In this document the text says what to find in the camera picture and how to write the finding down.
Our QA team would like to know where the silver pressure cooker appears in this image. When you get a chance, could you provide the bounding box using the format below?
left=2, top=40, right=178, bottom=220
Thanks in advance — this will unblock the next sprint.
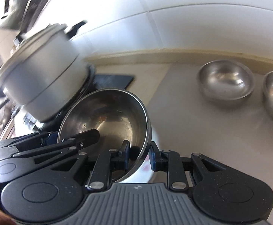
left=0, top=21, right=91, bottom=122

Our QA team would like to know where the black range hood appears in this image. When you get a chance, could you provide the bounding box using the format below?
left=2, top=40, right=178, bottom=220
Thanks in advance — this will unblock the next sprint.
left=0, top=0, right=48, bottom=36

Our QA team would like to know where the small white floral plate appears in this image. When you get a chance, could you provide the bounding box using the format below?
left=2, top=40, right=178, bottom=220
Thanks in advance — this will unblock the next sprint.
left=118, top=131, right=162, bottom=184

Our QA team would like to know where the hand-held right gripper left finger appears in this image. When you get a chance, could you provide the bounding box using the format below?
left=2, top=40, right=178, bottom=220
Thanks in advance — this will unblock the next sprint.
left=35, top=140, right=139, bottom=190

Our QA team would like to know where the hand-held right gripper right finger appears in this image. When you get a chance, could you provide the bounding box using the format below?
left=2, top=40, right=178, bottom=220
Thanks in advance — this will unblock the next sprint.
left=149, top=141, right=224, bottom=190

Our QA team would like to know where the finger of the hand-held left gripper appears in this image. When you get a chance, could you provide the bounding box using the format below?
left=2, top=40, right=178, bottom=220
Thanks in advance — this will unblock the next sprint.
left=8, top=132, right=59, bottom=149
left=13, top=129, right=100, bottom=165

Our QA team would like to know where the black gas stove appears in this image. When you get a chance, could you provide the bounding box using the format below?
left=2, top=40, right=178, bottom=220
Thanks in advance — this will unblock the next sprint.
left=0, top=73, right=136, bottom=137

